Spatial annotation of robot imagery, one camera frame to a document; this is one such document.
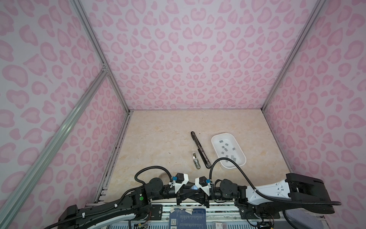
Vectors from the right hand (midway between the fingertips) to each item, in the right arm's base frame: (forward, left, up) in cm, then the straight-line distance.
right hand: (189, 194), depth 66 cm
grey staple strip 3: (+32, -24, -15) cm, 43 cm away
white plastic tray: (+34, -24, -14) cm, 44 cm away
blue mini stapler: (+2, -2, +6) cm, 6 cm away
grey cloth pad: (-7, -55, -12) cm, 56 cm away
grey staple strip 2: (+26, -27, -15) cm, 40 cm away
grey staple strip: (+27, -24, -14) cm, 38 cm away
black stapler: (+27, -8, -12) cm, 31 cm away
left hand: (+2, -4, +5) cm, 6 cm away
